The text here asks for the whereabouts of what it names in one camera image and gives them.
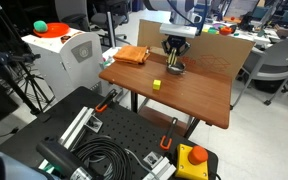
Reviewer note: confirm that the brown cardboard panel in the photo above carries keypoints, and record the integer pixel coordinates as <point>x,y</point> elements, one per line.
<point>224,56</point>

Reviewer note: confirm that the yellow emergency stop box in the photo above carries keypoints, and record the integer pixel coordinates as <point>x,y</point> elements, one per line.
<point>192,161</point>

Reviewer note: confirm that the brown wooden table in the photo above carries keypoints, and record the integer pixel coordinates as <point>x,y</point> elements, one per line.
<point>184,93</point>

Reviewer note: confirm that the folded orange cloth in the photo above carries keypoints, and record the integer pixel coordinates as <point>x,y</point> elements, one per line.
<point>131,54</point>

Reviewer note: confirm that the black camera tripod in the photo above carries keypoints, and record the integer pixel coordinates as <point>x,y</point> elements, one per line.
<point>14,66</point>

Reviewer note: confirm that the black perforated breadboard table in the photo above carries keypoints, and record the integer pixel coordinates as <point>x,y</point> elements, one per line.
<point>117,130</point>

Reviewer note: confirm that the short aluminium extrusion rail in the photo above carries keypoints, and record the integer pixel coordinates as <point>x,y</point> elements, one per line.
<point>159,166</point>

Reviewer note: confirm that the white machine cabinet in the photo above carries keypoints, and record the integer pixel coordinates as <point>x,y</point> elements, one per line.
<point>67,60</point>

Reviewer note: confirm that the silver metal pot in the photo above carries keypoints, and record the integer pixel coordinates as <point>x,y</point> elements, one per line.
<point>175,68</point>

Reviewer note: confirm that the Franka Panda robot arm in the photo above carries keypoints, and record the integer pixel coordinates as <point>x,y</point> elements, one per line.
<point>184,10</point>

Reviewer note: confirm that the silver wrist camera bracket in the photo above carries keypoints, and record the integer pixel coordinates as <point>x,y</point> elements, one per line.
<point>178,30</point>

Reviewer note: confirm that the yellow cube block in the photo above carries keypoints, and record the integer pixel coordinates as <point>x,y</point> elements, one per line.
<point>156,84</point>

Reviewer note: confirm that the orange plastic plate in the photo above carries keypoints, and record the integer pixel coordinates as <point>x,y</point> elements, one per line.
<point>54,30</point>

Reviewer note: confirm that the green ball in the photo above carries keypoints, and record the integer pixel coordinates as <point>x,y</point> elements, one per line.
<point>40,26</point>

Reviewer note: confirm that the long aluminium extrusion rail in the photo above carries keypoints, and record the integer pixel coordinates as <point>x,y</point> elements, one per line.
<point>75,128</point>

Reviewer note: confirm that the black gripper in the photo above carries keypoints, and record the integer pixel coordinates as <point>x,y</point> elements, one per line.
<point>176,42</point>

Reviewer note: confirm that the dark office chair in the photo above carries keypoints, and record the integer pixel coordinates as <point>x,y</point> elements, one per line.
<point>107,16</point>

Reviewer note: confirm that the black cylindrical camera mount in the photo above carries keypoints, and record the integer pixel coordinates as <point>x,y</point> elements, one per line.
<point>62,159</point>

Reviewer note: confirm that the orange black bar clamp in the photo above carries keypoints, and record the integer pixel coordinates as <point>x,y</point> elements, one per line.
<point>105,100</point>
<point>168,134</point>

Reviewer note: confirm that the grey plastic chair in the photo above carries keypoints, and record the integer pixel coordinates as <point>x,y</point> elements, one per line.
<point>277,60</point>

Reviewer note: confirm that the light blue robot base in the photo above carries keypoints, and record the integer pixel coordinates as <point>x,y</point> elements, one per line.
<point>4,166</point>

